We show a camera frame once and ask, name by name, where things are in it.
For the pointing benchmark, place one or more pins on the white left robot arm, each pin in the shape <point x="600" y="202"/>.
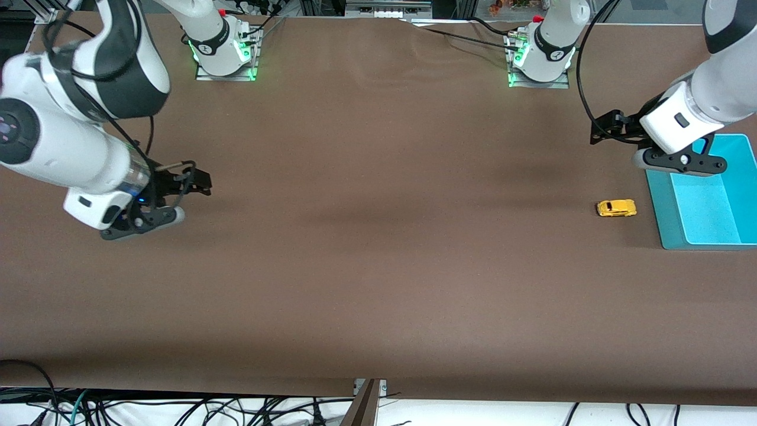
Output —
<point x="727" y="83"/>

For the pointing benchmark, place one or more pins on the turquoise plastic bin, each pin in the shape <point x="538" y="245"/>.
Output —
<point x="709" y="207"/>

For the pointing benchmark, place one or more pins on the white power strip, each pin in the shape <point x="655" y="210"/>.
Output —
<point x="260" y="7"/>

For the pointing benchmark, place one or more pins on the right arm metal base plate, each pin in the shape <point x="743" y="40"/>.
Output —
<point x="204" y="76"/>

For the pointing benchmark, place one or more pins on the table support post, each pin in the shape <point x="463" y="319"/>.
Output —
<point x="364" y="411"/>

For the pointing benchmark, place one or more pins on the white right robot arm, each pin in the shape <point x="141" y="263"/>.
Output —
<point x="59" y="148"/>

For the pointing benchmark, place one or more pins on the aluminium frame corner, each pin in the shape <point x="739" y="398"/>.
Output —
<point x="41" y="12"/>

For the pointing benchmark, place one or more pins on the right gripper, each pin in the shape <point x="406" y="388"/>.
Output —
<point x="167" y="181"/>

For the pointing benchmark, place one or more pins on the yellow beetle toy car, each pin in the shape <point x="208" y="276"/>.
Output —
<point x="615" y="208"/>

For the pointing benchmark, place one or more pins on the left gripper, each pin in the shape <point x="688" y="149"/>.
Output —
<point x="631" y="126"/>

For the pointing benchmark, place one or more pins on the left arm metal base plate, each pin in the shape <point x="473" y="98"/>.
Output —
<point x="556" y="84"/>

